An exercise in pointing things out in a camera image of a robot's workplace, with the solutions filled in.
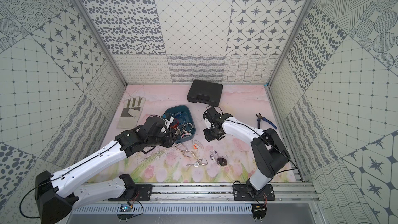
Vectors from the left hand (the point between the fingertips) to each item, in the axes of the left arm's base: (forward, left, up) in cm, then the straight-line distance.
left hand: (178, 139), depth 74 cm
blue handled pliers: (+25, -49, -16) cm, 57 cm away
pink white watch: (+9, -1, -14) cm, 17 cm away
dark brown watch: (-6, -22, -13) cm, 26 cm away
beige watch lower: (-1, -4, -17) cm, 17 cm away
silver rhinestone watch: (-5, -11, -18) cm, 22 cm away
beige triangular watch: (+14, -3, -16) cm, 22 cm away
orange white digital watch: (+4, -7, -15) cm, 18 cm away
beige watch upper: (+3, +1, -17) cm, 17 cm away
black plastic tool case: (+46, -12, -16) cm, 50 cm away
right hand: (+7, -16, -13) cm, 22 cm away
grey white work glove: (+27, +39, -16) cm, 50 cm away
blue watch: (+24, +4, -14) cm, 28 cm away
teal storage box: (+16, +1, -14) cm, 22 cm away
